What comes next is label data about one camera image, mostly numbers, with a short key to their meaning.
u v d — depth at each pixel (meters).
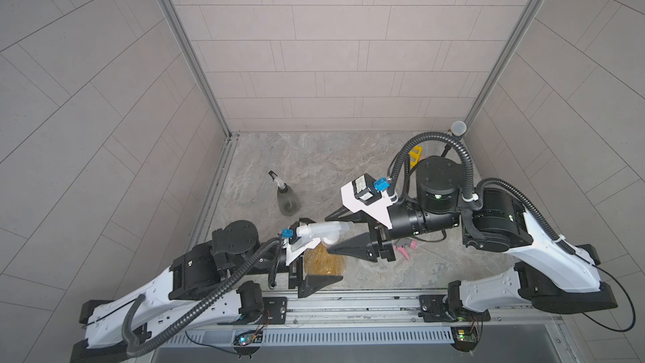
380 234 0.35
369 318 0.71
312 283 0.41
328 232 0.37
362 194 0.31
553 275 0.37
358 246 0.35
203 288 0.39
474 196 0.29
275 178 0.80
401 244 0.83
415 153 1.08
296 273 0.43
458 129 0.87
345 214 0.41
